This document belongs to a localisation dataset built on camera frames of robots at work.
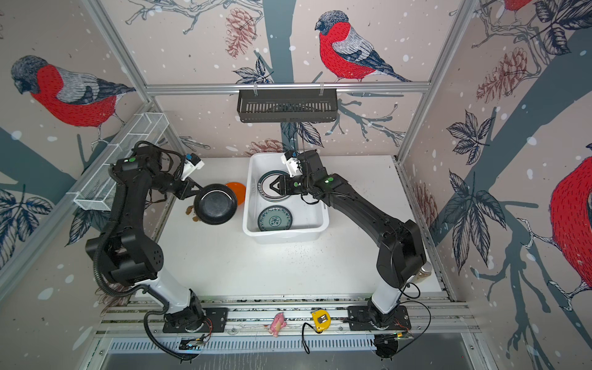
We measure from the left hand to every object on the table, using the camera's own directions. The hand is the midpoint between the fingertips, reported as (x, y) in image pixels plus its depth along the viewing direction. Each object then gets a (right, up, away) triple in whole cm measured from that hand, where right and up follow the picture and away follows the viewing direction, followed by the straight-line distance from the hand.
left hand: (197, 188), depth 80 cm
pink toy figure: (+30, -43, -9) cm, 53 cm away
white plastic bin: (+41, -15, +18) cm, 47 cm away
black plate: (+6, -6, +2) cm, 8 cm away
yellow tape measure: (+44, -42, -8) cm, 61 cm away
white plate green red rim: (+21, -3, +24) cm, 32 cm away
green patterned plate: (+25, -14, +18) cm, 34 cm away
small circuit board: (+2, -49, -9) cm, 50 cm away
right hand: (+27, 0, -1) cm, 27 cm away
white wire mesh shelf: (-26, +1, -11) cm, 28 cm away
